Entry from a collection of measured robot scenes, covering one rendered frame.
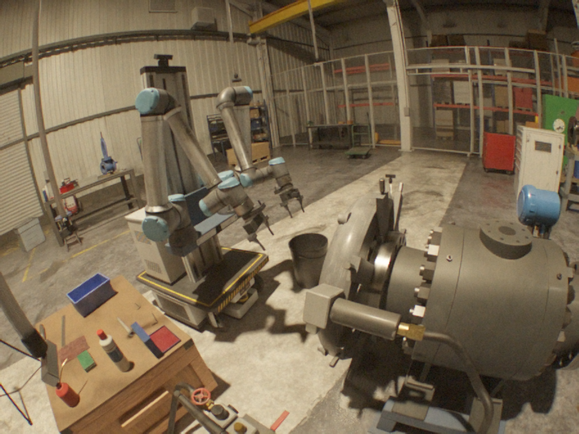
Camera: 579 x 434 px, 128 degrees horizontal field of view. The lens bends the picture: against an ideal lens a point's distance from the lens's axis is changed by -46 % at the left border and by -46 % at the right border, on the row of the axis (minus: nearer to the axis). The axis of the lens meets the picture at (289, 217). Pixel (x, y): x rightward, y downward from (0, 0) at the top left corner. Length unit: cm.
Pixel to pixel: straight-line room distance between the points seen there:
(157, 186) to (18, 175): 778
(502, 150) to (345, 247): 560
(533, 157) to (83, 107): 1052
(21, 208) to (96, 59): 498
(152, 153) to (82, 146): 753
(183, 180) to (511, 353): 190
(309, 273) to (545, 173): 395
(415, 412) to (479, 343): 42
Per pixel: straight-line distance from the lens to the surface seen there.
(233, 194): 113
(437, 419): 121
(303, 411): 145
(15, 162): 886
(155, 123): 122
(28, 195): 880
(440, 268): 88
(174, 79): 184
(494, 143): 615
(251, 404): 151
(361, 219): 89
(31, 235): 653
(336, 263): 84
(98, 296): 179
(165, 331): 134
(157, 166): 124
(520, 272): 94
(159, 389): 135
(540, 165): 464
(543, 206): 119
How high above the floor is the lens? 131
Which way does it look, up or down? 22 degrees down
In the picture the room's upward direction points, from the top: 7 degrees counter-clockwise
